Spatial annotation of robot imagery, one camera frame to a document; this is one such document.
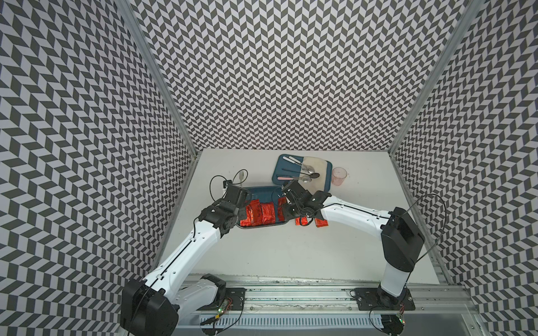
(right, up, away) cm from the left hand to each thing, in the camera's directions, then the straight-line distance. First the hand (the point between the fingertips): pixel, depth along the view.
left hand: (233, 209), depth 81 cm
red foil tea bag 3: (+19, 0, +8) cm, 20 cm away
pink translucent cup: (+49, +14, +26) cm, 57 cm away
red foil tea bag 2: (+13, -2, +4) cm, 14 cm away
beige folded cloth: (+36, +18, +31) cm, 51 cm away
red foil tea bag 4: (+36, -8, +11) cm, 38 cm away
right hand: (+21, -2, +5) cm, 21 cm away
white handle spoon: (+32, +17, +30) cm, 47 cm away
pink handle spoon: (+32, +11, +27) cm, 43 cm away
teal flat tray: (+23, +17, +36) cm, 46 cm away
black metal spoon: (+35, +13, +25) cm, 45 cm away
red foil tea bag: (+8, -2, +3) cm, 8 cm away
